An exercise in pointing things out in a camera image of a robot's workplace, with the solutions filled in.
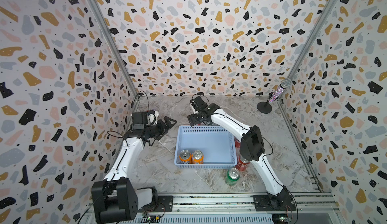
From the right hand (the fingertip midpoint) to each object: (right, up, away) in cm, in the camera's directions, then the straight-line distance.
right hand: (194, 118), depth 96 cm
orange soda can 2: (+3, -19, -16) cm, 25 cm away
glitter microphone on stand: (+53, +8, +20) cm, 57 cm away
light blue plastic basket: (+7, -17, -3) cm, 19 cm away
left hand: (-10, -3, -15) cm, 18 cm away
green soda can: (+20, -27, -22) cm, 40 cm away
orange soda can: (-3, -19, -17) cm, 26 cm away
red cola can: (+26, -22, -18) cm, 39 cm away
